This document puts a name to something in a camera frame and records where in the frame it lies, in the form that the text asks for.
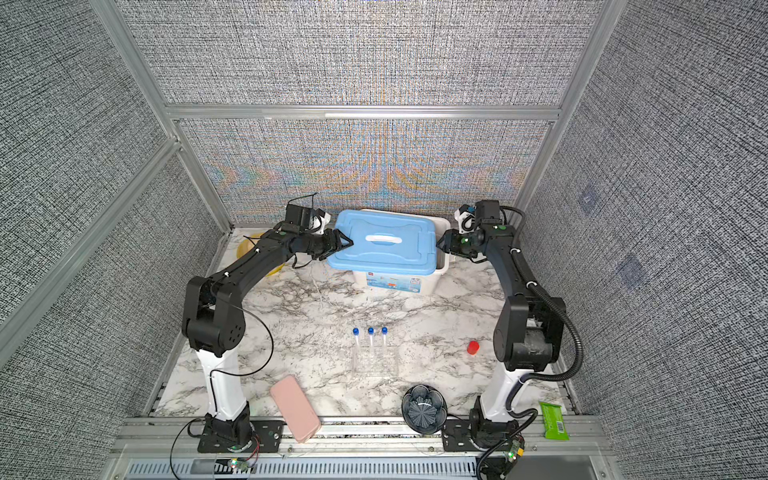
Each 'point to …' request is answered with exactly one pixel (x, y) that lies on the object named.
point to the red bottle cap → (473, 347)
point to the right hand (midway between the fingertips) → (446, 243)
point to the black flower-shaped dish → (424, 409)
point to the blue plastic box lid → (387, 241)
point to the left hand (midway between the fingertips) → (348, 245)
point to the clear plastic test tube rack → (375, 361)
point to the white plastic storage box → (418, 284)
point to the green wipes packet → (554, 422)
